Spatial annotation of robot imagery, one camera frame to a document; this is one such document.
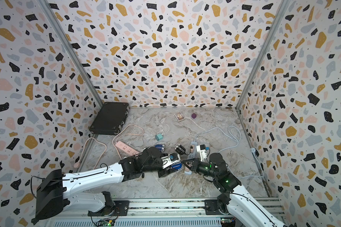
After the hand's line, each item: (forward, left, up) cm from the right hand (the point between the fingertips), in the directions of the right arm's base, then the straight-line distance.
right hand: (184, 163), depth 72 cm
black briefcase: (+40, +58, -12) cm, 71 cm away
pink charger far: (+14, -5, -10) cm, 18 cm away
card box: (+46, +4, -15) cm, 48 cm away
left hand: (+1, +4, -1) cm, 4 cm away
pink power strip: (+16, +39, -14) cm, 44 cm away
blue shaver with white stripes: (+17, +16, -14) cm, 27 cm away
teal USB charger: (+25, +18, -14) cm, 34 cm away
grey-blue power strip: (+11, -5, -14) cm, 19 cm away
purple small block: (+49, -8, -17) cm, 52 cm away
